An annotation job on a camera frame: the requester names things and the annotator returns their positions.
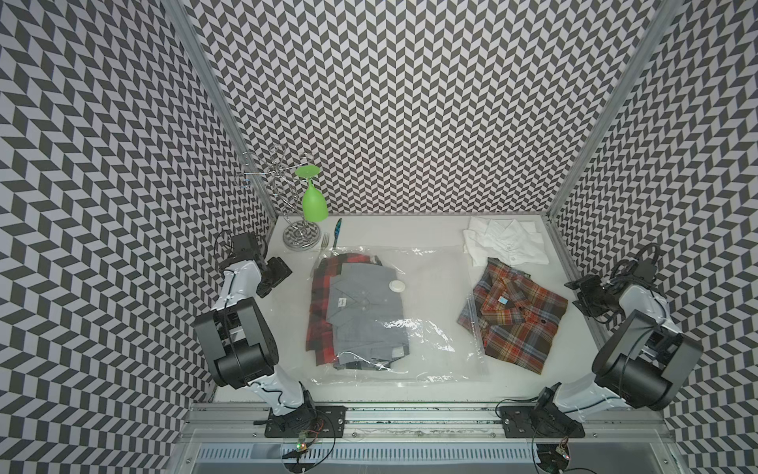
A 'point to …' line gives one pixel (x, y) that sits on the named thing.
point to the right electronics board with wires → (554, 458)
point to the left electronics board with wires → (305, 438)
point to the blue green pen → (337, 231)
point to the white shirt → (510, 241)
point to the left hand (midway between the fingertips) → (281, 277)
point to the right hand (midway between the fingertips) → (567, 292)
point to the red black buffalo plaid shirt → (320, 331)
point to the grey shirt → (366, 315)
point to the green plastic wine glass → (314, 202)
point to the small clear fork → (325, 242)
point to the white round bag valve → (396, 285)
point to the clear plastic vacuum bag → (442, 350)
